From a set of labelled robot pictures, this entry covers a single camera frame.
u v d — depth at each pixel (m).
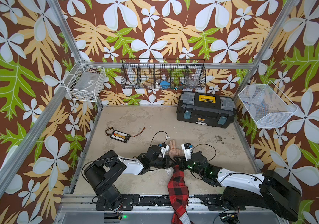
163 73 0.99
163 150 0.82
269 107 0.81
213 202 0.74
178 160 0.79
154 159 0.72
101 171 0.47
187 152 0.74
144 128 1.05
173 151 0.89
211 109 0.94
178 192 0.73
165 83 0.96
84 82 0.85
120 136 0.99
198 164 0.63
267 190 0.42
